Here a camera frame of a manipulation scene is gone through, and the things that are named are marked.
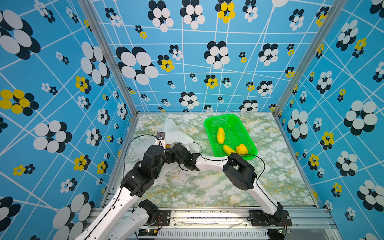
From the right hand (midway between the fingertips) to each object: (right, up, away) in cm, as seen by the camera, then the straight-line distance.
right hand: (165, 154), depth 91 cm
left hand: (+4, +9, -19) cm, 22 cm away
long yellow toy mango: (+36, +11, +10) cm, 39 cm away
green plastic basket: (+48, +12, +15) cm, 51 cm away
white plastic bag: (+7, +12, -15) cm, 21 cm away
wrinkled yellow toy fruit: (+47, +3, 0) cm, 47 cm away
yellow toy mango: (+39, +2, +3) cm, 40 cm away
